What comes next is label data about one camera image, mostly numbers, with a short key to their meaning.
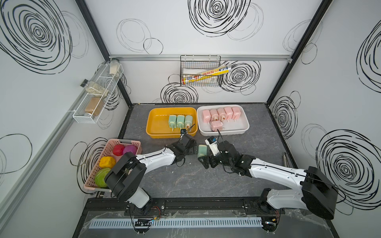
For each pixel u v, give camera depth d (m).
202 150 0.86
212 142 0.71
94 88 0.71
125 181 0.44
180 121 0.99
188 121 0.99
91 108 0.66
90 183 0.76
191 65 0.96
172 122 0.99
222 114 1.05
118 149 0.89
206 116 1.03
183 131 0.80
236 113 1.05
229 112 1.05
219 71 0.84
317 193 0.41
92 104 0.68
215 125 0.99
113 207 0.75
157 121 1.08
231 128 1.03
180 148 0.68
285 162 0.87
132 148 0.87
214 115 1.03
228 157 0.62
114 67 0.87
